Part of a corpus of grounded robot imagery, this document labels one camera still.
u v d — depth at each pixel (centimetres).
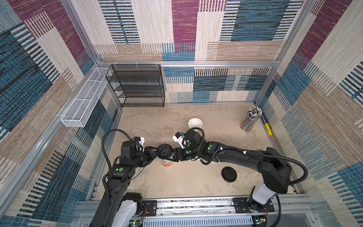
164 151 74
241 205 73
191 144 64
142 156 65
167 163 80
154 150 73
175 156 69
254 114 90
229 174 83
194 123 89
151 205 74
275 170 44
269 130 107
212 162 59
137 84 109
